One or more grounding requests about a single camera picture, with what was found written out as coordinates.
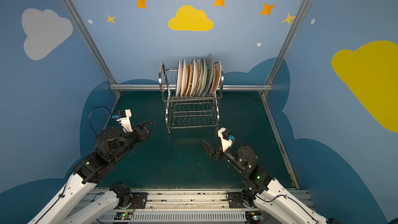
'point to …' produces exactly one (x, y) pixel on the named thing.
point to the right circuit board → (253, 216)
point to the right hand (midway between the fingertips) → (212, 134)
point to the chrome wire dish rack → (188, 111)
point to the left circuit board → (123, 215)
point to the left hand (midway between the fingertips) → (153, 122)
